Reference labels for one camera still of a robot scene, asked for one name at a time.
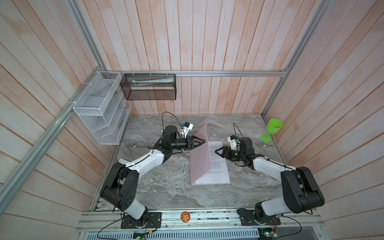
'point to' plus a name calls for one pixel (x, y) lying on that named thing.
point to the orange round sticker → (185, 217)
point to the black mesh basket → (149, 86)
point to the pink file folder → (200, 160)
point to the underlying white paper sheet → (218, 173)
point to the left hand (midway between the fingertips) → (203, 145)
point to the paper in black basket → (152, 82)
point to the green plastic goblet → (272, 127)
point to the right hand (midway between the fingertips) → (219, 152)
